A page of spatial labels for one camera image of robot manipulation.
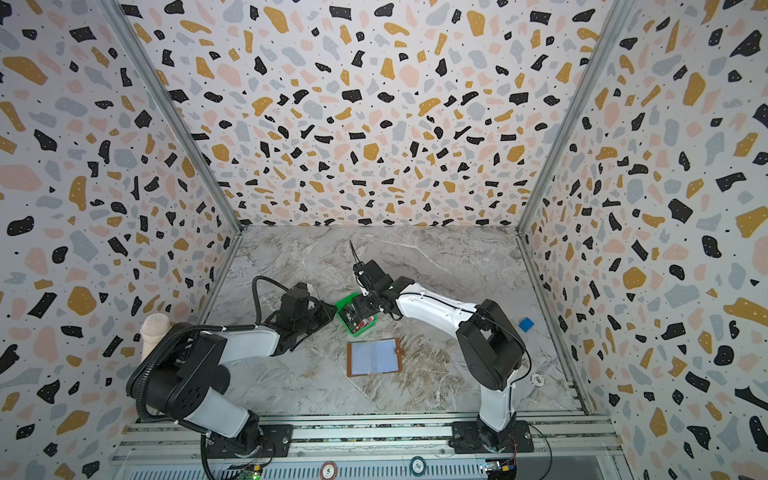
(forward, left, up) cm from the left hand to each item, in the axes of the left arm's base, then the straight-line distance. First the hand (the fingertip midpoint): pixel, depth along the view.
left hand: (342, 303), depth 92 cm
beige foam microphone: (-19, +32, +25) cm, 45 cm away
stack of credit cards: (-5, -6, -4) cm, 9 cm away
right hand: (-1, -7, +5) cm, 8 cm away
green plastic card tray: (+3, +1, -4) cm, 5 cm away
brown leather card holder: (-15, -10, -6) cm, 19 cm away
